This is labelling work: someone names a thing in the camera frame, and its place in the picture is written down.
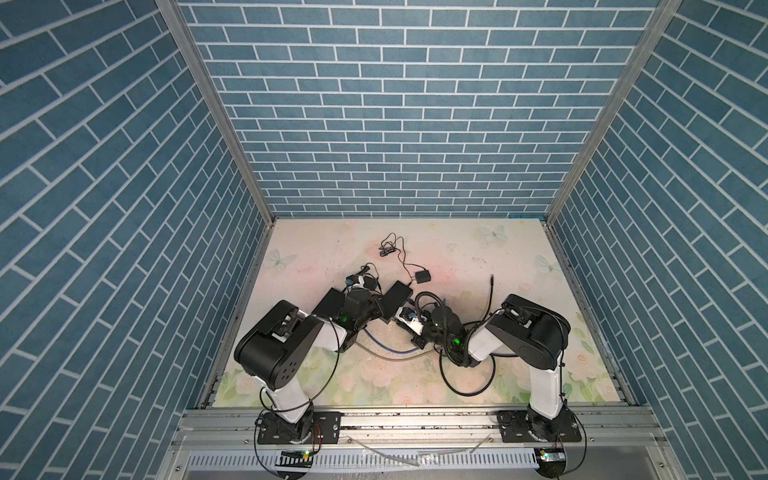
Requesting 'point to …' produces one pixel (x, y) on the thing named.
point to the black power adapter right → (423, 276)
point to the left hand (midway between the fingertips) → (384, 300)
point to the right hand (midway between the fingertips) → (398, 318)
